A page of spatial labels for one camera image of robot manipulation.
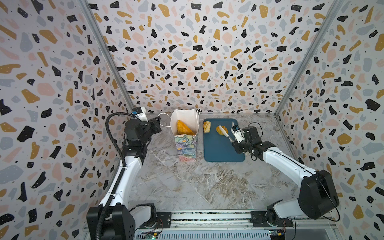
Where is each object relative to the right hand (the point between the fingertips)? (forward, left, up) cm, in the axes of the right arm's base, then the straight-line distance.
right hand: (234, 139), depth 88 cm
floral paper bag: (-6, +27, +2) cm, 28 cm away
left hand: (+1, +40, +19) cm, 44 cm away
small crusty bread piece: (+16, +16, -8) cm, 24 cm away
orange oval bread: (+7, +31, 0) cm, 31 cm away
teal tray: (+3, +8, -16) cm, 18 cm away
